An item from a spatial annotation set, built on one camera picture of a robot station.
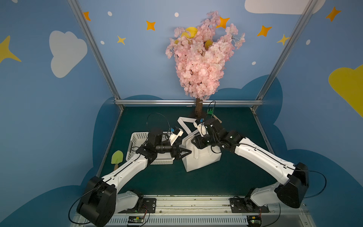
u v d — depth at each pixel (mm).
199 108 1111
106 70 958
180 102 1267
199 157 800
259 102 1151
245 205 662
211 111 1188
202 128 659
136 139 969
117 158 903
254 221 732
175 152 673
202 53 639
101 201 400
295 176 419
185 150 690
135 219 717
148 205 750
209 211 737
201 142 671
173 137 685
